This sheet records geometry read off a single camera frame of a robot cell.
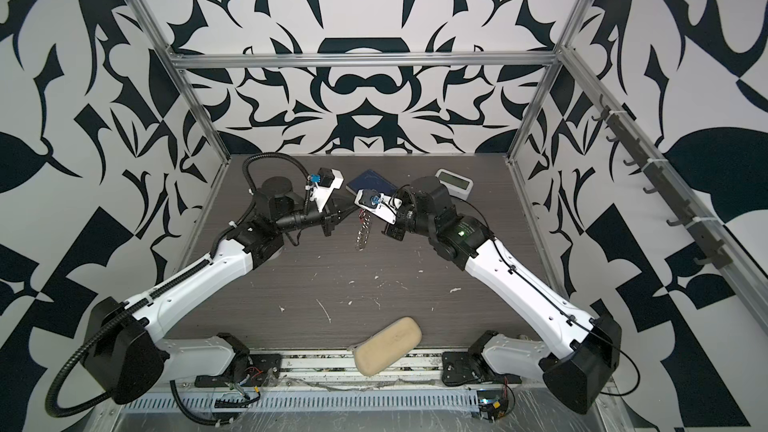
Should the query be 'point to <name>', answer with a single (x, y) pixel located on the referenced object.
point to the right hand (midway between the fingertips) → (372, 201)
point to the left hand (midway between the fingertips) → (361, 195)
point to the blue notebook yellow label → (371, 180)
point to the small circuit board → (492, 403)
